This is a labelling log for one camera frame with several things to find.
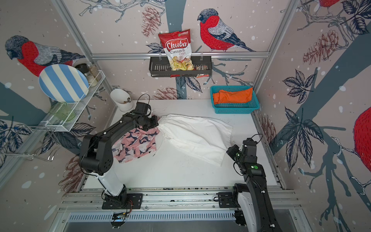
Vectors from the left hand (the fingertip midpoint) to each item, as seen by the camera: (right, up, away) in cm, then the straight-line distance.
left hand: (161, 121), depth 93 cm
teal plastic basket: (+67, +9, +21) cm, 71 cm away
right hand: (+42, -14, -11) cm, 45 cm away
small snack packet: (+26, +35, -3) cm, 44 cm away
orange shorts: (+63, +19, +21) cm, 68 cm away
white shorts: (+29, -11, -3) cm, 31 cm away
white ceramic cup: (-34, +16, +17) cm, 41 cm away
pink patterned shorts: (-18, -15, +1) cm, 24 cm away
